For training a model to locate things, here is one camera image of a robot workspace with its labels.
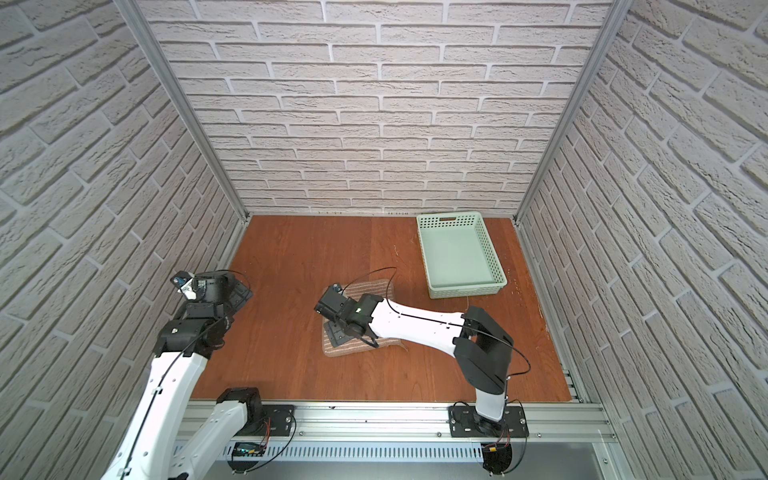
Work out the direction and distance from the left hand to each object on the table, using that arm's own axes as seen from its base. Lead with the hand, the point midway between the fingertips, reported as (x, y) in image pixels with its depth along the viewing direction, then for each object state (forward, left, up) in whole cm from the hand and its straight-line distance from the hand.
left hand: (224, 289), depth 73 cm
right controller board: (-34, -68, -21) cm, 79 cm away
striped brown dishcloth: (+13, -39, -21) cm, 46 cm away
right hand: (-7, -28, -12) cm, 31 cm away
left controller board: (-31, -7, -24) cm, 40 cm away
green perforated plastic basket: (+28, -69, -22) cm, 77 cm away
